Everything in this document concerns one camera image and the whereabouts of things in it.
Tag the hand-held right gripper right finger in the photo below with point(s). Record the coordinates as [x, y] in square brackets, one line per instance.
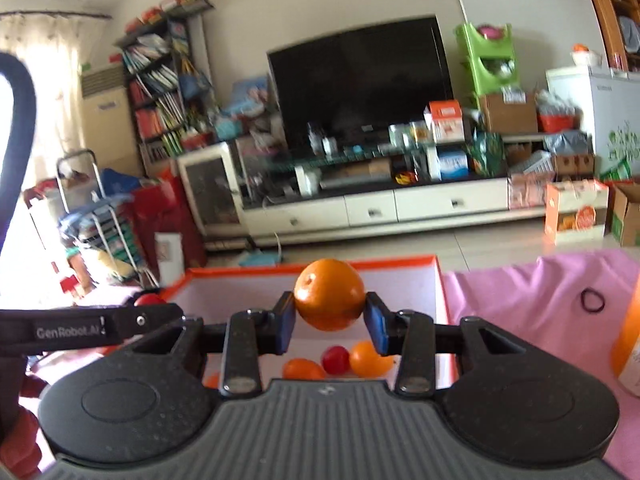
[375, 327]

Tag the white curtain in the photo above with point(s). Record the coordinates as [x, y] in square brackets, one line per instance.
[45, 60]

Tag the dark bookshelf with books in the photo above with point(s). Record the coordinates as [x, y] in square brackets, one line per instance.
[150, 90]

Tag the white bowl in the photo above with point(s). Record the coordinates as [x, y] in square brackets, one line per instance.
[587, 59]

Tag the white chest freezer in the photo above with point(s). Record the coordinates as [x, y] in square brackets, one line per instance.
[600, 105]

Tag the shopping trolley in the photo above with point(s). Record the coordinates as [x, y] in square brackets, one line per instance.
[100, 220]

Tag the red and white medicine box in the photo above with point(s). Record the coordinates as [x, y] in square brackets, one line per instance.
[446, 125]

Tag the standing air conditioner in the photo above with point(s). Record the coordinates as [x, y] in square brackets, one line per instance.
[107, 125]

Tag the white paper bag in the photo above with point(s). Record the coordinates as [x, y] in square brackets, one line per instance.
[169, 257]

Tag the green storage rack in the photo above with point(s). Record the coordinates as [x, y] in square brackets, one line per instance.
[492, 77]

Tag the red bag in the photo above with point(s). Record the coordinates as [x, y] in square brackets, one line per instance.
[170, 205]

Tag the green bag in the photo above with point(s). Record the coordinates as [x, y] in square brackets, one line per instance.
[487, 155]

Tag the red basin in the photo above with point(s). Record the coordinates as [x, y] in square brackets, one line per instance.
[557, 124]

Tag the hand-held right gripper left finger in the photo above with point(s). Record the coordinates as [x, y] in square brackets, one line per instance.
[286, 325]

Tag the person's left hand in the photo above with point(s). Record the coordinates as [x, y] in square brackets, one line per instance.
[22, 440]

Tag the orange cardboard box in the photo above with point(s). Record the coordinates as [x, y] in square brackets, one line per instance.
[390, 280]

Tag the small orange in bowl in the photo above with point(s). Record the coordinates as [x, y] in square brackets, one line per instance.
[581, 48]

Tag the white television stand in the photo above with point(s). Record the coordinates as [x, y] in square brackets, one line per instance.
[435, 205]

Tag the open cardboard box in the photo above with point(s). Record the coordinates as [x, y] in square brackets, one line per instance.
[627, 215]

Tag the orange and white carton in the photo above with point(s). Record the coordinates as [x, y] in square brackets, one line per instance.
[575, 215]

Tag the red cherry tomato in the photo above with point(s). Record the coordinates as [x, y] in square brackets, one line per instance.
[335, 360]

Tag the wooden shelf unit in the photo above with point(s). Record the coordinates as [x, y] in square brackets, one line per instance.
[597, 5]

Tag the brown cardboard box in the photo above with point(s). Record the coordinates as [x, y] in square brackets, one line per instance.
[507, 115]

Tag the black television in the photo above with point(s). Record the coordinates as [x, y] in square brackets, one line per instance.
[360, 85]

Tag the blue and white box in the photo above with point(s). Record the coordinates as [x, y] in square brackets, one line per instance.
[452, 165]

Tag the orange tomato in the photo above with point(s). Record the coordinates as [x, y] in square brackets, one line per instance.
[302, 369]
[367, 360]

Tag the pink floral tablecloth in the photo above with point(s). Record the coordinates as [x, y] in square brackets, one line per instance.
[525, 295]

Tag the orange can with white lid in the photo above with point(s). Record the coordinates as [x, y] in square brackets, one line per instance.
[630, 350]

